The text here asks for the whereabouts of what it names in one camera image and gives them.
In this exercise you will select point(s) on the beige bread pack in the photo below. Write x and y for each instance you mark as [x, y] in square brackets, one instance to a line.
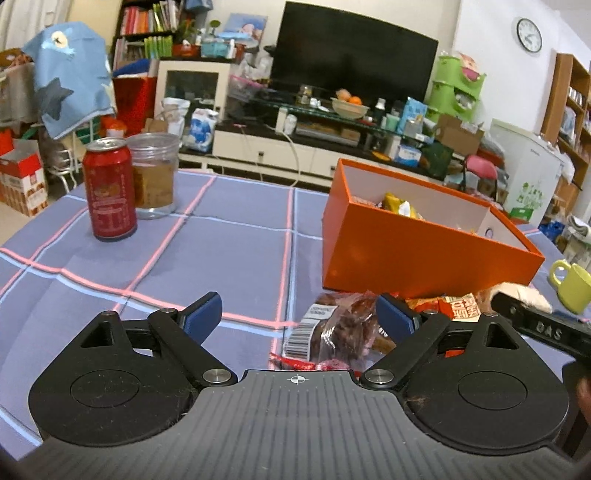
[530, 296]

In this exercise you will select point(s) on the green plastic drawers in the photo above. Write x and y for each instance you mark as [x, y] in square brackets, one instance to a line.
[456, 87]

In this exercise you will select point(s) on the blue star fabric cover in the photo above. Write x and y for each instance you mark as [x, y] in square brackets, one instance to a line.
[72, 77]

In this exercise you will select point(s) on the red soda can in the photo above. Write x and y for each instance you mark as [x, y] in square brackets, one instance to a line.
[109, 184]

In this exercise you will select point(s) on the red folding chair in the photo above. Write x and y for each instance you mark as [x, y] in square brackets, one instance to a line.
[482, 168]

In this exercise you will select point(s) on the round wall clock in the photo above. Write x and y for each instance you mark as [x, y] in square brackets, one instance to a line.
[529, 35]

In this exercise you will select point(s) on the fruit bowl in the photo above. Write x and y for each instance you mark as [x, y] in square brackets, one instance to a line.
[348, 106]

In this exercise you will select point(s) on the white tv cabinet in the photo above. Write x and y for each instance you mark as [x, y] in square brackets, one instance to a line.
[260, 152]

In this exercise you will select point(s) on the clear bag dried red fruit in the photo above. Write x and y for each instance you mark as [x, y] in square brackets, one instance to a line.
[340, 331]

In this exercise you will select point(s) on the blue plaid tablecloth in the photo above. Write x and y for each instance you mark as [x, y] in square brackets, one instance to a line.
[256, 244]

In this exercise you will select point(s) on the yellow snack bag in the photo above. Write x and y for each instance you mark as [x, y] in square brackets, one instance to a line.
[400, 206]

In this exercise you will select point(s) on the clear plastic jar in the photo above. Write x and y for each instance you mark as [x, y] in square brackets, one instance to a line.
[155, 163]

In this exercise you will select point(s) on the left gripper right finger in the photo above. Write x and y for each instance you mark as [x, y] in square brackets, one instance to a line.
[416, 336]

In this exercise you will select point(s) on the white cabinet glass door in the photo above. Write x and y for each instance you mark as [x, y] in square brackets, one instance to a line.
[203, 82]

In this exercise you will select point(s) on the white small fridge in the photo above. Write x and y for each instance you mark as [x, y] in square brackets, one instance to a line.
[534, 169]

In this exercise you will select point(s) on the yellow-green mug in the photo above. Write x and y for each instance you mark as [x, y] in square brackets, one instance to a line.
[572, 284]

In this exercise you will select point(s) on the wooden bookshelf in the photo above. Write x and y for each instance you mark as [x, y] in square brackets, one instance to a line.
[566, 123]

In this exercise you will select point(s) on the orange cardboard box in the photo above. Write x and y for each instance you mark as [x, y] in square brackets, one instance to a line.
[463, 244]

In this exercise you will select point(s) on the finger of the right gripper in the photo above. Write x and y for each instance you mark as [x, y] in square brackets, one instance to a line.
[558, 330]

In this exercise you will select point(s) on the brown cardboard box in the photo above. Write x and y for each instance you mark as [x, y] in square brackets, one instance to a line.
[464, 138]

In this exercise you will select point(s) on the red white snack bag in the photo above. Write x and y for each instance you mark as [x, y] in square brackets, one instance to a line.
[462, 309]

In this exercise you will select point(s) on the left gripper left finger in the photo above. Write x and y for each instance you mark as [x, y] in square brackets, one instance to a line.
[183, 332]

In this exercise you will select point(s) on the black flat television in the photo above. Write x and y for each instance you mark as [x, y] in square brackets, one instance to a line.
[332, 49]

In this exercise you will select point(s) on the dark bookshelf with books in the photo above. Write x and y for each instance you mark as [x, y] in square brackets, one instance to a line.
[144, 29]

